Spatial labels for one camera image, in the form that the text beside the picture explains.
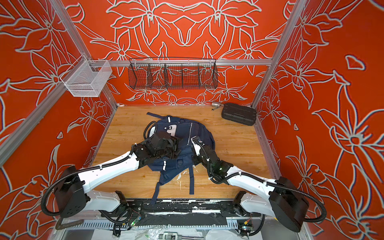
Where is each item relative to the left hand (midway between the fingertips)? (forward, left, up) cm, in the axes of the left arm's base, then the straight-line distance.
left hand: (185, 140), depth 76 cm
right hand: (-1, -2, -6) cm, 7 cm away
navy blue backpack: (+15, +2, -12) cm, 19 cm away
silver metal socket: (+45, -20, -17) cm, 52 cm away
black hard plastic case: (+33, -36, -14) cm, 51 cm away
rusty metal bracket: (-38, +57, -19) cm, 72 cm away
